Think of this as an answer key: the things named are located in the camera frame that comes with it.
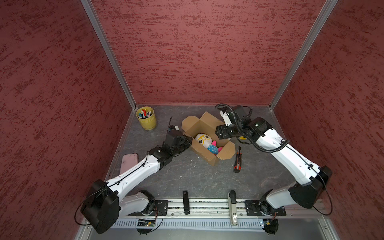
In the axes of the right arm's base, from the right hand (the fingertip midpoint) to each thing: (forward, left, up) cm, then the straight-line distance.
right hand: (220, 134), depth 75 cm
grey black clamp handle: (-25, -5, -19) cm, 32 cm away
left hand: (+1, +15, -8) cm, 17 cm away
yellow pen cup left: (+25, +46, -12) cm, 54 cm away
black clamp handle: (-26, +19, -23) cm, 40 cm away
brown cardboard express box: (+13, +15, -8) cm, 21 cm away
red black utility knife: (-9, -12, -24) cm, 28 cm away
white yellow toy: (+6, +7, -16) cm, 18 cm away
